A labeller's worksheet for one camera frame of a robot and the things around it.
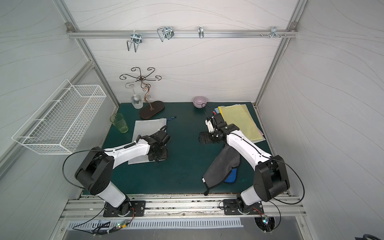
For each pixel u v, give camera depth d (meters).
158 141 0.71
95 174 0.45
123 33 0.80
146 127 1.07
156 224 0.70
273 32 0.76
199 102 1.19
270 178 0.43
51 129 0.65
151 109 1.15
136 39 0.79
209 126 0.78
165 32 0.77
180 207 0.75
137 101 0.94
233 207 0.73
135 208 0.73
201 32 0.78
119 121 0.95
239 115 1.18
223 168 0.85
